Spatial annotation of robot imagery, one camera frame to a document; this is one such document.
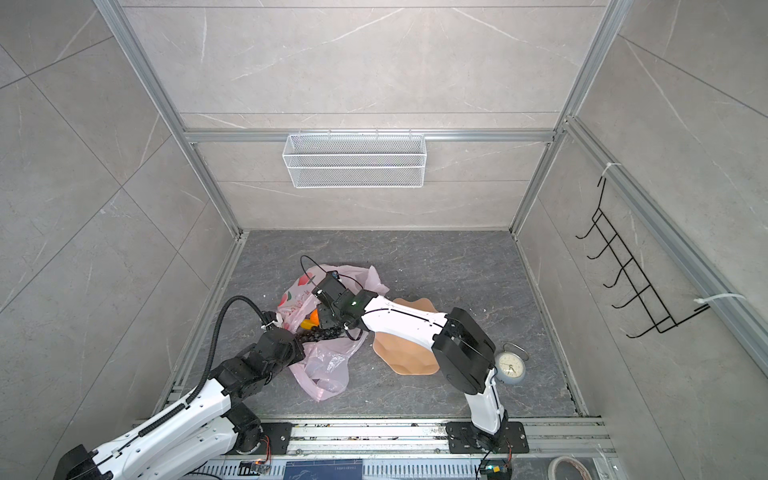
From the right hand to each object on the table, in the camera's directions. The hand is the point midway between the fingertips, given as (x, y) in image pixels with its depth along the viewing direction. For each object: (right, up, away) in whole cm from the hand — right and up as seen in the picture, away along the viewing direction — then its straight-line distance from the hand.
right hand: (328, 312), depth 86 cm
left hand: (-7, -6, -3) cm, 9 cm away
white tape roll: (+56, -33, -18) cm, 68 cm away
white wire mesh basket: (+6, +49, +15) cm, 52 cm away
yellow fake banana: (-7, -4, +3) cm, 8 cm away
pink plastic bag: (0, -14, -8) cm, 16 cm away
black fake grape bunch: (-2, -7, 0) cm, 7 cm away
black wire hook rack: (+74, +10, -21) cm, 78 cm away
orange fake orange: (-4, -1, 0) cm, 4 cm away
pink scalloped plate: (+22, -13, +2) cm, 26 cm away
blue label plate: (+7, -34, -17) cm, 38 cm away
